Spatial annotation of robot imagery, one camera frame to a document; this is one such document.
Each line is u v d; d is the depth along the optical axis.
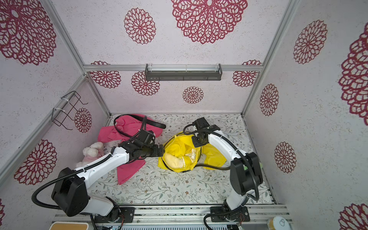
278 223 0.67
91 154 0.80
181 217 0.74
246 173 0.46
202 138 0.63
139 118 1.12
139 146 0.64
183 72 0.93
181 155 0.90
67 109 0.79
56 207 0.45
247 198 0.52
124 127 1.06
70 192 0.42
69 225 0.66
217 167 0.89
